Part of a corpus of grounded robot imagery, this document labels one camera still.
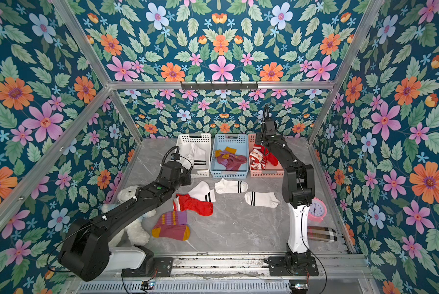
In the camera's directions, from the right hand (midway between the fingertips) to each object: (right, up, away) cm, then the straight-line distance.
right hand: (269, 133), depth 101 cm
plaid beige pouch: (+19, -47, -21) cm, 55 cm away
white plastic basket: (-40, -3, +14) cm, 42 cm away
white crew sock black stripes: (-41, -12, +8) cm, 43 cm away
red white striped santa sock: (-7, -14, -1) cm, 16 cm away
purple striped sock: (-25, -12, +4) cm, 28 cm away
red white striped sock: (-44, -35, -15) cm, 58 cm away
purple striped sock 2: (-49, -45, -17) cm, 68 cm away
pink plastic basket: (+1, -21, 0) cm, 21 cm away
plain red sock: (+1, -13, +4) cm, 14 cm away
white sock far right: (-5, -35, -7) cm, 36 cm away
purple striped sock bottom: (-21, -17, +2) cm, 27 cm away
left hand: (-41, -19, -14) cm, 47 cm away
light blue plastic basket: (-17, -3, +14) cm, 22 cm away
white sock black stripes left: (-37, -32, -5) cm, 49 cm away
